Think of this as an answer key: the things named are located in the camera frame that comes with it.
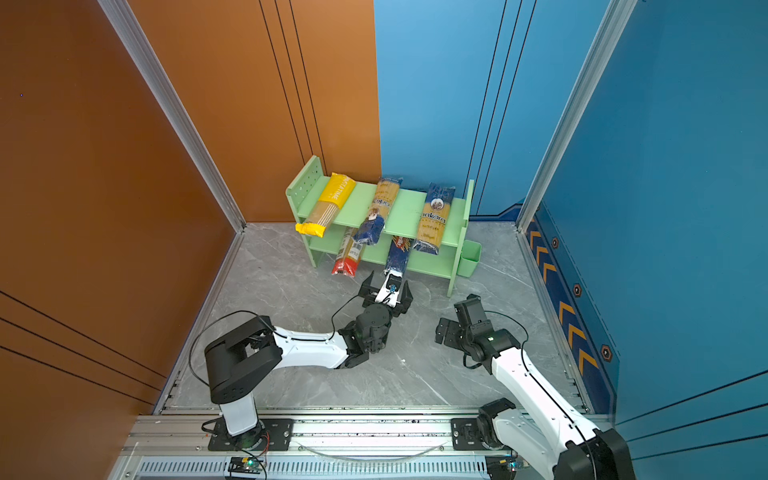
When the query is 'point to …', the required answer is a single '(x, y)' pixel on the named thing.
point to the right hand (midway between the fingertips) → (448, 334)
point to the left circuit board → (247, 465)
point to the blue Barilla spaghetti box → (398, 254)
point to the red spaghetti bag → (349, 254)
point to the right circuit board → (501, 467)
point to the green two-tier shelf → (401, 229)
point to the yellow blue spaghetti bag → (384, 203)
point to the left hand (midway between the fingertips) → (390, 277)
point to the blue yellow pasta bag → (435, 210)
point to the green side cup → (469, 258)
